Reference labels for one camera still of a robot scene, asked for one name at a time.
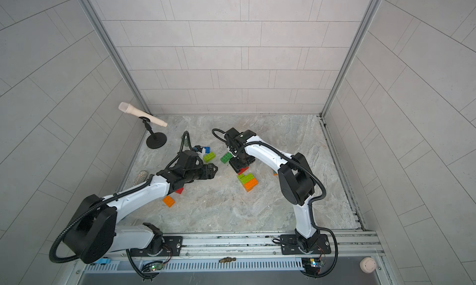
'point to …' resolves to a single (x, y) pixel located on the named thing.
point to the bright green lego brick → (226, 157)
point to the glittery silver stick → (141, 178)
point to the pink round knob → (367, 265)
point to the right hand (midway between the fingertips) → (241, 166)
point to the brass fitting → (227, 259)
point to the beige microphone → (127, 108)
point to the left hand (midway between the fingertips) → (215, 167)
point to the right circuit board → (312, 265)
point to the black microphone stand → (156, 140)
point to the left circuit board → (157, 267)
